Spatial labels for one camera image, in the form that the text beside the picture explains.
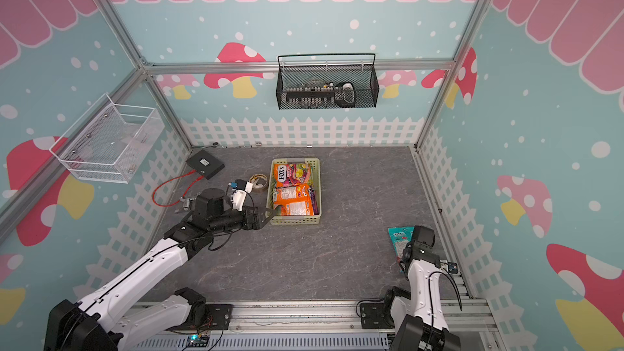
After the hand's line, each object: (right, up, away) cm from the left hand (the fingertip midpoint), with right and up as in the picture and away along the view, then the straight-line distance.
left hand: (268, 215), depth 77 cm
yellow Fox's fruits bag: (+5, +13, +23) cm, 26 cm away
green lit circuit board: (-20, -37, -5) cm, 43 cm away
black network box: (-37, +17, +34) cm, 53 cm away
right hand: (+50, -16, +8) cm, 53 cm away
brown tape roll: (-9, +9, +28) cm, 31 cm away
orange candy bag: (+7, +3, +15) cm, 16 cm away
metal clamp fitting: (-38, +2, +22) cm, 44 cm away
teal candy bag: (+46, -10, +12) cm, 49 cm away
